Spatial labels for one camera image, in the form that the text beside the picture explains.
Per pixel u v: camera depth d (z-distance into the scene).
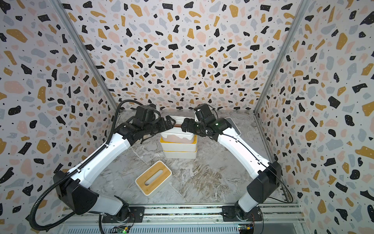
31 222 0.34
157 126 0.66
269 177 0.41
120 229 0.70
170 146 0.83
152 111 0.59
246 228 0.72
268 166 0.43
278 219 0.77
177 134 0.74
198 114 0.58
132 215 0.73
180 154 0.92
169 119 0.69
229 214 0.73
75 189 0.38
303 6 0.71
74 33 0.78
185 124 0.69
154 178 0.84
